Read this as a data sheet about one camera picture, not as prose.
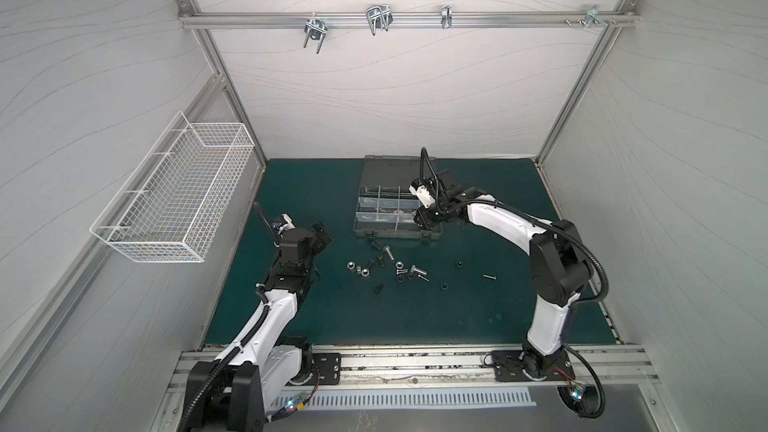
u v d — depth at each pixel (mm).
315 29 792
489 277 891
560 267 491
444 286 862
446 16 783
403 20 786
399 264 909
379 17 765
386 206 1039
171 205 683
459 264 909
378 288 861
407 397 703
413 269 902
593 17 764
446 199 729
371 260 906
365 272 899
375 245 956
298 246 627
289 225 748
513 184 1143
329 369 735
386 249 938
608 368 748
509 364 735
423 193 844
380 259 926
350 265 906
